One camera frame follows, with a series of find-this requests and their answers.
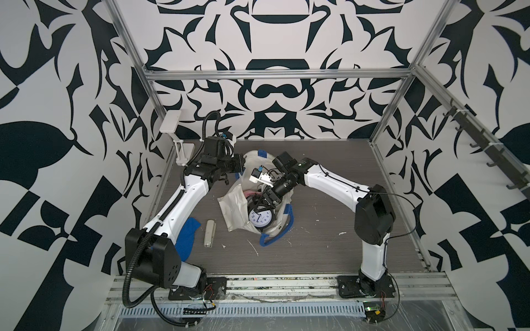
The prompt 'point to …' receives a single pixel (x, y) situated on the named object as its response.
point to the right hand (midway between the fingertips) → (257, 203)
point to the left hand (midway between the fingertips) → (242, 156)
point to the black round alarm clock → (261, 216)
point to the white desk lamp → (169, 126)
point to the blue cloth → (185, 238)
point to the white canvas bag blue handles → (234, 205)
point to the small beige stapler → (210, 230)
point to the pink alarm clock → (251, 192)
